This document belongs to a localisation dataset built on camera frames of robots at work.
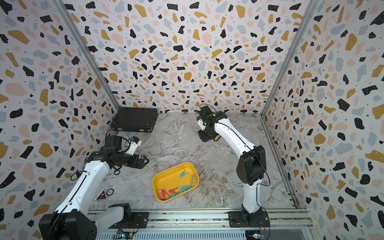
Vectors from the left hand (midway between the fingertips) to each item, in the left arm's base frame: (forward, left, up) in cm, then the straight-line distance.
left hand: (141, 158), depth 81 cm
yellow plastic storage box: (-8, -18, -13) cm, 24 cm away
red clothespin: (-15, -11, -12) cm, 23 cm away
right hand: (+12, -35, +2) cm, 37 cm away
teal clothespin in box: (-3, -22, -14) cm, 26 cm away
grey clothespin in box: (-6, -27, -13) cm, 31 cm away
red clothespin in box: (-13, -17, -13) cm, 25 cm away
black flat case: (+42, +22, -13) cm, 49 cm away
